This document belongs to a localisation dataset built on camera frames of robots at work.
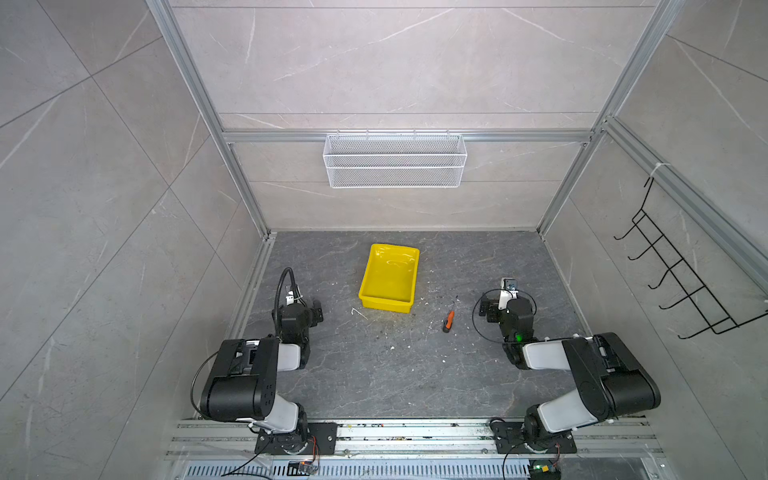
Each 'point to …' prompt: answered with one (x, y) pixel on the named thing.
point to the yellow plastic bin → (390, 279)
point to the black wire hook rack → (717, 318)
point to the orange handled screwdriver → (450, 316)
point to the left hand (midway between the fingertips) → (296, 296)
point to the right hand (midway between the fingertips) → (499, 291)
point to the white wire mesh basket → (389, 161)
